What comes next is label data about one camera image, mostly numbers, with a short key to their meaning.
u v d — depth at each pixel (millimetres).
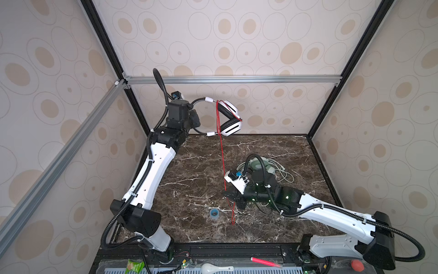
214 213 852
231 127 679
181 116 531
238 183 589
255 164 972
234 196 602
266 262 712
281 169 925
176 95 603
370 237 403
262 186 501
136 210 403
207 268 696
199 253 750
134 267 684
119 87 856
